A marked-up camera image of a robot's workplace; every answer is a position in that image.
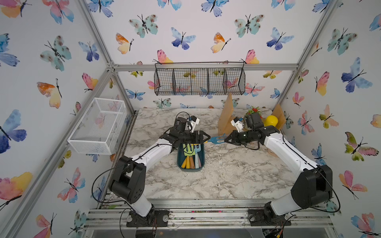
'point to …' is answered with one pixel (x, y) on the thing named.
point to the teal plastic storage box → (181, 157)
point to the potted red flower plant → (254, 109)
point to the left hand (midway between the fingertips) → (208, 136)
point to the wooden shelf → (226, 115)
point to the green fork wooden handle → (189, 150)
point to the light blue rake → (197, 148)
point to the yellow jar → (271, 120)
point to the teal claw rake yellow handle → (188, 162)
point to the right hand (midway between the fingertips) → (227, 139)
